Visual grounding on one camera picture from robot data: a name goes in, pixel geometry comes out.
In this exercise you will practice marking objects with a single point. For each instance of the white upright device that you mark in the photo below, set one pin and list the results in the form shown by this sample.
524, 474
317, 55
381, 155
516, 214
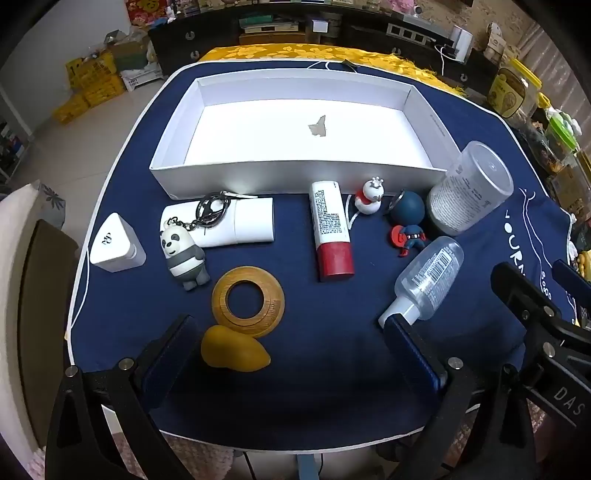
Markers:
461, 41

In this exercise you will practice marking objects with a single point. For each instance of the white tube with red cap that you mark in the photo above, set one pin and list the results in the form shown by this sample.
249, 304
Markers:
330, 217

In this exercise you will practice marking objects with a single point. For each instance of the grey floral box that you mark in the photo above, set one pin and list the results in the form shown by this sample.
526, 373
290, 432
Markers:
51, 201

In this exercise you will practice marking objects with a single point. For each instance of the red decorated box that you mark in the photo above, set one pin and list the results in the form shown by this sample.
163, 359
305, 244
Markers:
147, 11

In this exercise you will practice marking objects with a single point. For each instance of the white plastic basket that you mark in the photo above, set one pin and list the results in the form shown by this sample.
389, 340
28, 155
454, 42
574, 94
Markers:
143, 79

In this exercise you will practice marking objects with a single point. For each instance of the yellow mango toy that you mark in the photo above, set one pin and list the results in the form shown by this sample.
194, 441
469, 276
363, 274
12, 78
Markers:
231, 350

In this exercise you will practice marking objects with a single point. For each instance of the stack of yellow crates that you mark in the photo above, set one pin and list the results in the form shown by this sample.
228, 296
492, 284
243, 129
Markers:
90, 87

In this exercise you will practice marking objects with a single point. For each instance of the yellow floral cloth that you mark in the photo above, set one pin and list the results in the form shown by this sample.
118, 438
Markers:
258, 50

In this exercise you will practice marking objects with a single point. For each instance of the white triangular case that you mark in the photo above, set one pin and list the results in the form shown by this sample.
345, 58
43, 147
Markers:
113, 244

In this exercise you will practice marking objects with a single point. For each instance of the white security camera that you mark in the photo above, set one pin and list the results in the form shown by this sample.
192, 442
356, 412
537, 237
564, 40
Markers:
419, 10

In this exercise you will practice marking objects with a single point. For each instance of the black cabinet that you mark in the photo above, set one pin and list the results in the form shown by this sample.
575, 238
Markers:
369, 37

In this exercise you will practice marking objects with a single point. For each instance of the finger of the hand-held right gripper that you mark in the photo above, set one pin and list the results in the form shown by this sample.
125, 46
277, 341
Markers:
512, 282
575, 279

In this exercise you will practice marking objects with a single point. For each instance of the yellow tape roll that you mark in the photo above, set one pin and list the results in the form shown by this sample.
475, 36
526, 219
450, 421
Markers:
221, 300

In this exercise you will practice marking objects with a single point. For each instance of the clear jar with yellow lid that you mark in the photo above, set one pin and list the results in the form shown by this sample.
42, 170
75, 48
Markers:
512, 87

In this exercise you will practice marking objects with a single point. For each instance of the shallow white cardboard box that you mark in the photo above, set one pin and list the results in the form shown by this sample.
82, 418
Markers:
277, 134

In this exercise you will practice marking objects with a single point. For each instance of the clear sanitizer bottle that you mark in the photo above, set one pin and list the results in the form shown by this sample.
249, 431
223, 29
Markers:
429, 272

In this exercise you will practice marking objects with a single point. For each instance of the clear container with green lid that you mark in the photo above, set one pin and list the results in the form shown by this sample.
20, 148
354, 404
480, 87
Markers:
563, 129

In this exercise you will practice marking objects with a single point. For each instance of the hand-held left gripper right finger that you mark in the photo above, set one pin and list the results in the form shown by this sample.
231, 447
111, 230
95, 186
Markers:
413, 353

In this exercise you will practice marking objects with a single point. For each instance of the clear cylindrical container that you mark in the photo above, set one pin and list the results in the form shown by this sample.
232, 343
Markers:
466, 189

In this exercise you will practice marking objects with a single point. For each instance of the navy blue printed cloth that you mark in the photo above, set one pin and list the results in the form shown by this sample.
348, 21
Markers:
323, 392

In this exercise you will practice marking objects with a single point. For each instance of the small white red bear figure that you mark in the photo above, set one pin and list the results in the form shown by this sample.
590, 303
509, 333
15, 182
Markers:
369, 198

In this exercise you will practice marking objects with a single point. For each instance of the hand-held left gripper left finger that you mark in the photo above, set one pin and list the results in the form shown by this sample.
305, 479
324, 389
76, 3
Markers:
171, 353

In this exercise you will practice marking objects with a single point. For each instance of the brown cardboard box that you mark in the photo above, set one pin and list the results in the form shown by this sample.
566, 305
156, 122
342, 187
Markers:
131, 53

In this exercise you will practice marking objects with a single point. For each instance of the black binder clip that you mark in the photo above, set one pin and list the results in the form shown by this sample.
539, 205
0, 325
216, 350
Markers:
351, 64

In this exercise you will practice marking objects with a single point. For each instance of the white tube bottle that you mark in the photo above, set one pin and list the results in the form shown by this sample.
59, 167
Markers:
251, 221

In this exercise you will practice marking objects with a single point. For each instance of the silver framed panel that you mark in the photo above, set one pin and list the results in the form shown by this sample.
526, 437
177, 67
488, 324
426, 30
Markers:
411, 32

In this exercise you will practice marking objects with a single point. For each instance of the small white box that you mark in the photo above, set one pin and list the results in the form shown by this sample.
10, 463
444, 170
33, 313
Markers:
320, 26

